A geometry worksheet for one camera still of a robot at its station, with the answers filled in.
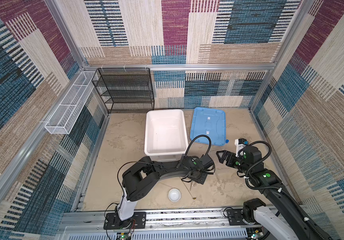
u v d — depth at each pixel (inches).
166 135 41.1
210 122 44.4
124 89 42.8
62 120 35.5
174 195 31.3
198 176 28.7
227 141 33.3
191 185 33.0
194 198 31.4
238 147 28.2
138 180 19.3
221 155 28.6
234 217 28.8
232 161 27.2
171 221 29.4
